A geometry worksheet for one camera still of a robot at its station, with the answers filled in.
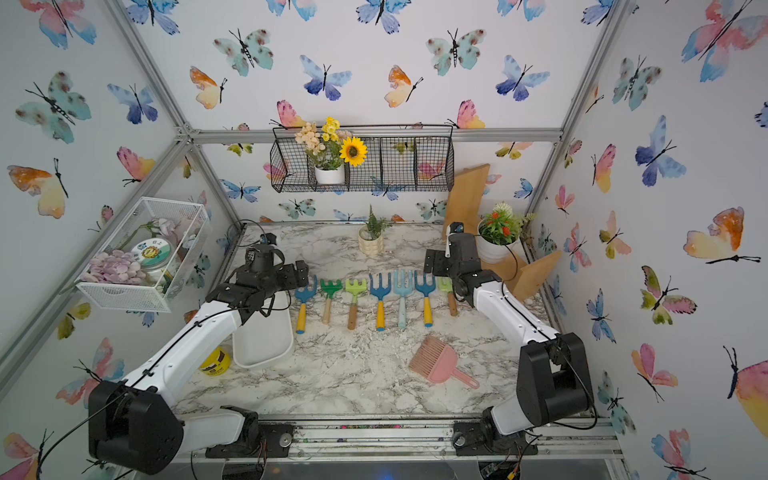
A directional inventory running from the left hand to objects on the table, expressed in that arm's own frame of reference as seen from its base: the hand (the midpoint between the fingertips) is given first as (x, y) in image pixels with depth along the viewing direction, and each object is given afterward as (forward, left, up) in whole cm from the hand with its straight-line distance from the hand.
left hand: (295, 265), depth 84 cm
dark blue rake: (-2, -23, -20) cm, 30 cm away
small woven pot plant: (+24, -19, -14) cm, 34 cm away
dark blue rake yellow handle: (-1, -38, -19) cm, 43 cm away
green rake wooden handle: (+4, -14, -19) cm, 24 cm away
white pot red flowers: (+8, -58, +3) cm, 59 cm away
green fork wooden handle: (+6, -45, -20) cm, 50 cm away
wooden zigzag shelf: (+30, -53, -5) cm, 61 cm away
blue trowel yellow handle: (-3, +2, -19) cm, 19 cm away
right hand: (+4, -42, -1) cm, 42 cm away
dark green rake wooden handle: (+4, -6, -19) cm, 20 cm away
